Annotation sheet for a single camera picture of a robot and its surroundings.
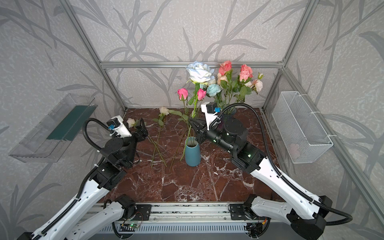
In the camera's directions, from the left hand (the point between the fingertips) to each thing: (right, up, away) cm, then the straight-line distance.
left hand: (138, 116), depth 65 cm
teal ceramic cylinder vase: (+23, -19, +12) cm, 33 cm away
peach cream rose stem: (-2, +5, +50) cm, 50 cm away
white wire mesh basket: (+70, -10, -5) cm, 71 cm away
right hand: (+24, 0, -9) cm, 26 cm away
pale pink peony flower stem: (+59, +18, +16) cm, 63 cm away
